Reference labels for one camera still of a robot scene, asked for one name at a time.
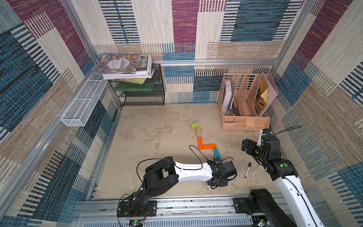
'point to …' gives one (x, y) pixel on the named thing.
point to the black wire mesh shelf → (131, 98)
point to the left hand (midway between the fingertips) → (222, 183)
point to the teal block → (217, 154)
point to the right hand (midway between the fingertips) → (250, 141)
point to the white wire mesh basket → (79, 110)
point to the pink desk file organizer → (245, 100)
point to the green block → (195, 125)
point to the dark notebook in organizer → (235, 111)
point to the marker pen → (247, 170)
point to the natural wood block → (198, 131)
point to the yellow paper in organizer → (264, 96)
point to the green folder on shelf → (131, 86)
